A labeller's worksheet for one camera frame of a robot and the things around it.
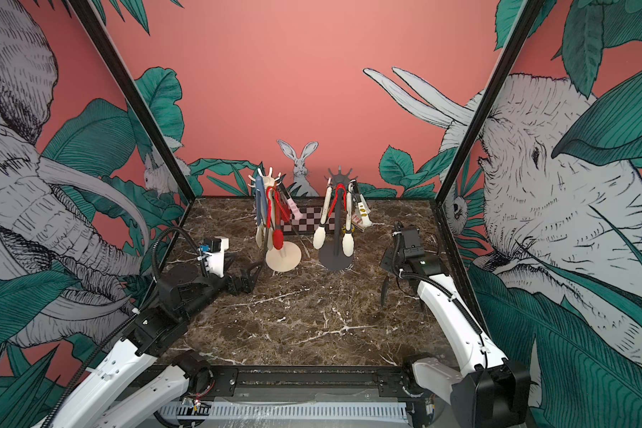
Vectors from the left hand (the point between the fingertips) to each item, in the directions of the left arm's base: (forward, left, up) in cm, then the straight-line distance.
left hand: (250, 256), depth 69 cm
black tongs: (-5, -38, -14) cm, 40 cm away
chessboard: (+8, -16, +4) cm, 18 cm away
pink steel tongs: (+17, -12, -2) cm, 20 cm away
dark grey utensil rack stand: (+16, -23, -28) cm, 39 cm away
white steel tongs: (+7, -27, -5) cm, 28 cm away
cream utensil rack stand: (+16, -7, -27) cm, 32 cm away
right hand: (+6, -40, -10) cm, 41 cm away
